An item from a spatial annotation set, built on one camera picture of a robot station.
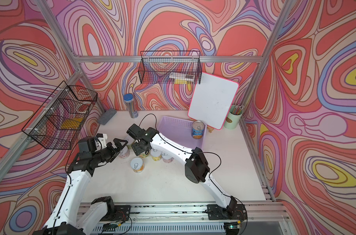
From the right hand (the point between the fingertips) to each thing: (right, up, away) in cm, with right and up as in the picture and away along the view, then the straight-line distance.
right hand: (143, 150), depth 85 cm
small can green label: (-2, +7, -16) cm, 18 cm away
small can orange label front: (-4, -9, 0) cm, 9 cm away
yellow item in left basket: (-33, +16, -13) cm, 38 cm away
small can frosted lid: (+1, -2, -5) cm, 6 cm away
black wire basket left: (-44, +16, -8) cm, 47 cm away
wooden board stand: (+44, +11, +20) cm, 49 cm away
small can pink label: (+14, -6, +4) cm, 16 cm away
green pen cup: (+59, +21, +14) cm, 64 cm away
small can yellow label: (+7, -4, +4) cm, 9 cm away
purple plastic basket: (+22, +10, +19) cm, 31 cm away
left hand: (-9, +3, -7) cm, 12 cm away
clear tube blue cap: (-15, +33, +17) cm, 40 cm away
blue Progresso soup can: (+33, +13, +11) cm, 37 cm away
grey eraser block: (-36, +22, +30) cm, 52 cm away
